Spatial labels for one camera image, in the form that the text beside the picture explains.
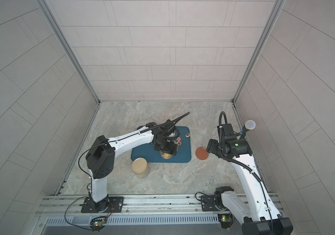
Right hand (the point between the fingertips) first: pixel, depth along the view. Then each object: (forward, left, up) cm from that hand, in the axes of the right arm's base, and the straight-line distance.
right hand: (212, 147), depth 75 cm
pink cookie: (+4, +17, +5) cm, 18 cm away
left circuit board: (-28, +56, -10) cm, 63 cm away
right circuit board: (-29, -2, -16) cm, 33 cm away
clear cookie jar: (-1, +25, -4) cm, 25 cm away
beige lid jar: (-6, +38, -4) cm, 39 cm away
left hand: (+4, +20, -9) cm, 22 cm away
